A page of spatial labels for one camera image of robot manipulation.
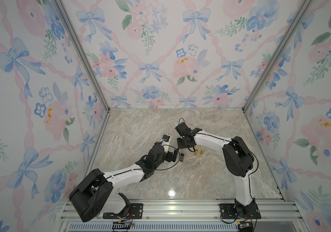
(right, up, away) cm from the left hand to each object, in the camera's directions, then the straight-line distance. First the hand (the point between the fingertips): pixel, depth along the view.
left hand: (172, 145), depth 84 cm
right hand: (+7, -1, +14) cm, 15 cm away
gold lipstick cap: (+20, -7, +11) cm, 24 cm away
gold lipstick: (+15, -7, +9) cm, 19 cm away
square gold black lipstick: (+6, -8, +5) cm, 11 cm away
